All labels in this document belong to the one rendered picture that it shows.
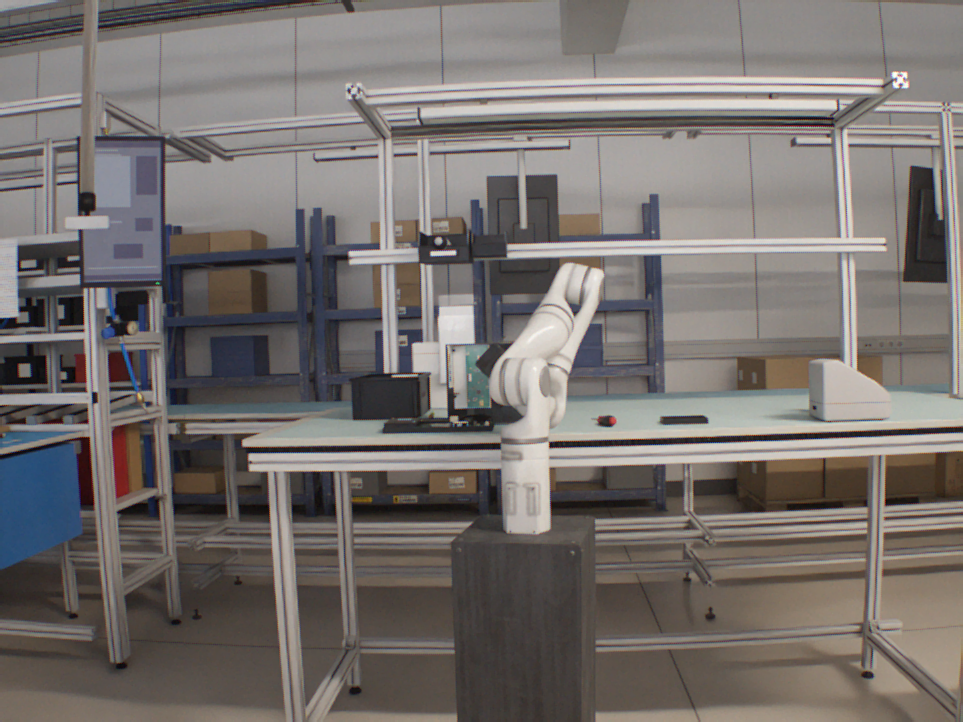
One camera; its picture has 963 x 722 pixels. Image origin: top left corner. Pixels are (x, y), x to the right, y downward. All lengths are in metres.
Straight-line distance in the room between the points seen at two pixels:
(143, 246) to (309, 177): 3.70
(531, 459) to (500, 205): 2.51
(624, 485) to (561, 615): 4.36
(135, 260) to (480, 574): 1.83
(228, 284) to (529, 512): 4.76
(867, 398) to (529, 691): 1.05
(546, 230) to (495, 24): 2.97
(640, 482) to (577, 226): 1.82
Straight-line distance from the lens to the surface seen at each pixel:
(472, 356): 2.13
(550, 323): 1.71
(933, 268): 4.50
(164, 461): 3.75
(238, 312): 6.10
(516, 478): 1.58
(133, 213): 2.96
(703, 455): 1.98
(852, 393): 2.08
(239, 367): 6.13
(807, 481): 5.57
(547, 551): 1.52
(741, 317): 6.41
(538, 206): 3.97
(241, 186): 6.71
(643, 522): 4.00
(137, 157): 2.96
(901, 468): 5.79
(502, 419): 2.18
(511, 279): 4.00
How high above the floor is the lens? 1.22
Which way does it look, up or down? 2 degrees down
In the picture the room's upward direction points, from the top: 2 degrees counter-clockwise
